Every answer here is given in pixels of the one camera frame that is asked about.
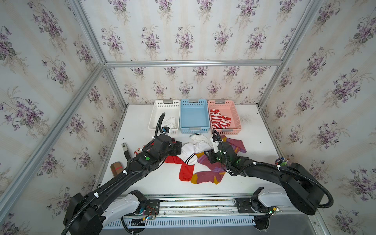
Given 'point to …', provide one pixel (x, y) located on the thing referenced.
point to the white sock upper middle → (201, 146)
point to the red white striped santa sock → (216, 116)
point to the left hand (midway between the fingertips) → (176, 143)
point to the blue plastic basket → (194, 116)
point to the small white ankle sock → (170, 123)
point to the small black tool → (125, 150)
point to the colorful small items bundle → (283, 161)
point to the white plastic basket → (171, 108)
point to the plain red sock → (186, 171)
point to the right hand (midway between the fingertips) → (208, 151)
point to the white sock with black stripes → (188, 154)
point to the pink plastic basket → (226, 108)
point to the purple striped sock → (216, 167)
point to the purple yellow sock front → (207, 176)
